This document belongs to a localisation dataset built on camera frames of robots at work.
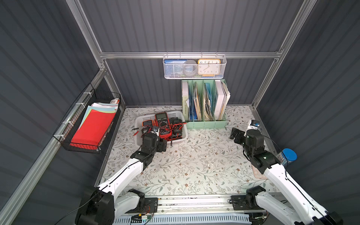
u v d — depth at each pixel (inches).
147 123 39.4
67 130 24.4
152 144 25.4
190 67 35.6
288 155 28.3
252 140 22.4
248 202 26.4
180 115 40.3
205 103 37.0
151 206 29.1
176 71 35.0
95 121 29.4
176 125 36.8
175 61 33.8
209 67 34.9
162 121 36.6
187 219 30.3
